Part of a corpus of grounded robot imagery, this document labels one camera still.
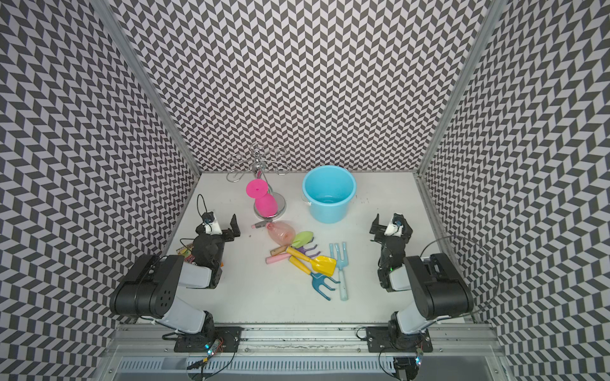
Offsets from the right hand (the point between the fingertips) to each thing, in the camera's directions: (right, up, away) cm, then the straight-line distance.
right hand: (390, 220), depth 89 cm
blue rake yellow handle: (-27, -21, -4) cm, 35 cm away
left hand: (-64, +1, +1) cm, 64 cm away
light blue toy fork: (-19, -17, 0) cm, 25 cm away
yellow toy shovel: (-25, -17, 0) cm, 30 cm away
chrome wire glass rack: (-50, +21, -6) cm, 54 cm away
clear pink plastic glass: (-40, -4, -2) cm, 41 cm away
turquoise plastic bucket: (-23, +12, +6) cm, 26 cm away
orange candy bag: (-77, -12, 0) cm, 78 cm away
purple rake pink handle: (-34, -12, +2) cm, 36 cm away
